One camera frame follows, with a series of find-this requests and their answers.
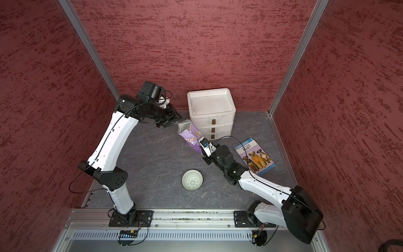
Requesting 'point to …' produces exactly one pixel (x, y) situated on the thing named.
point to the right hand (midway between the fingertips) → (203, 146)
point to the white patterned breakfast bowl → (192, 179)
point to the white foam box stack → (211, 112)
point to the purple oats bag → (190, 133)
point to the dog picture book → (257, 160)
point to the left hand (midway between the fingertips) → (179, 123)
